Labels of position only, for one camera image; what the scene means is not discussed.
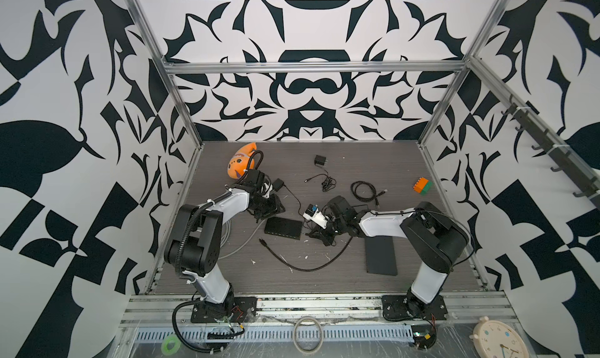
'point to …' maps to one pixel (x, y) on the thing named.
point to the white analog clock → (497, 339)
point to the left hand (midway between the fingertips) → (281, 207)
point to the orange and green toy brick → (423, 186)
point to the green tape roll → (164, 345)
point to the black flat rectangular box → (380, 255)
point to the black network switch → (284, 227)
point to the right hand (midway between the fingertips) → (312, 232)
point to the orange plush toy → (238, 162)
